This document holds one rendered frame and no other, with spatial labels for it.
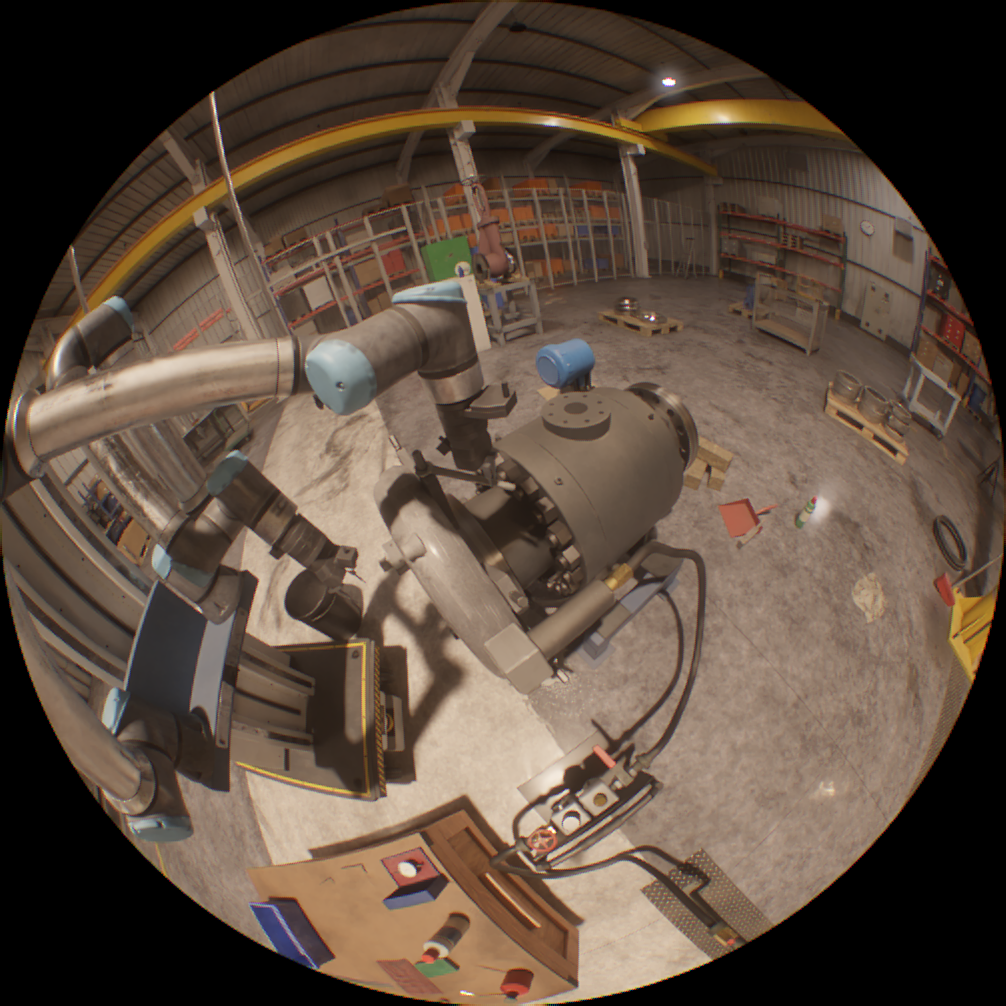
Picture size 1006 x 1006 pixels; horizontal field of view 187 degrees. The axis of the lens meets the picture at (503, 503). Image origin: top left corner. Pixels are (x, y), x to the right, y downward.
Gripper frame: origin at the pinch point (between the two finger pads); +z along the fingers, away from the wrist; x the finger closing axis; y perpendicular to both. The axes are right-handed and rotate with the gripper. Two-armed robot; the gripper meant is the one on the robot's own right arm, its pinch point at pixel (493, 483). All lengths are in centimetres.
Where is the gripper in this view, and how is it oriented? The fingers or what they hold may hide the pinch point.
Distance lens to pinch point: 59.1
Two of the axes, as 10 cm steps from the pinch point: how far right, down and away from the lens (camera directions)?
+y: -9.1, -2.1, 3.6
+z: 1.5, 6.3, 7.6
